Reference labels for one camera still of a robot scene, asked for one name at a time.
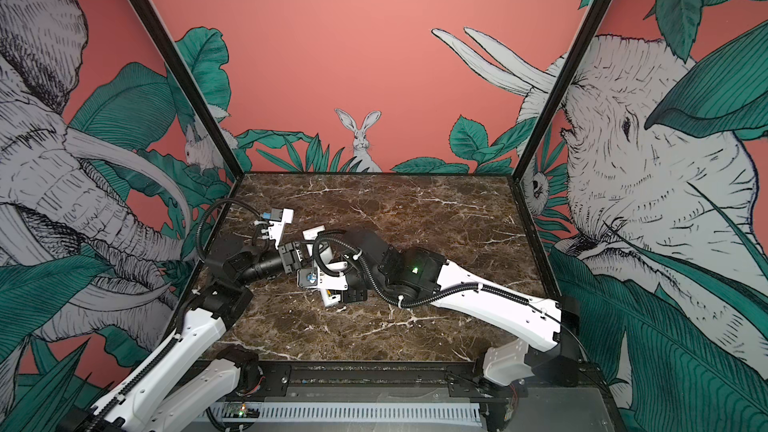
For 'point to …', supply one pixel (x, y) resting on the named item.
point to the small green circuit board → (239, 410)
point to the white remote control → (321, 253)
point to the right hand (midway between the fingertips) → (321, 272)
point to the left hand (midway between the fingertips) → (325, 247)
